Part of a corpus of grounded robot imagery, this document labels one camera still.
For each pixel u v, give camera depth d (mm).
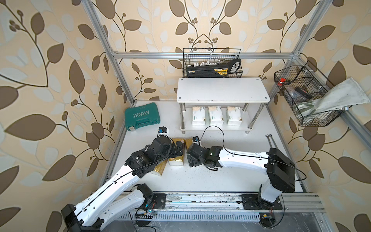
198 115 970
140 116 1050
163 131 642
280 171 437
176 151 632
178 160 823
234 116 963
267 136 990
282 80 848
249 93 770
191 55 912
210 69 819
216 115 976
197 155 622
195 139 746
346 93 590
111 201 435
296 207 722
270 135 990
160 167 804
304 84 801
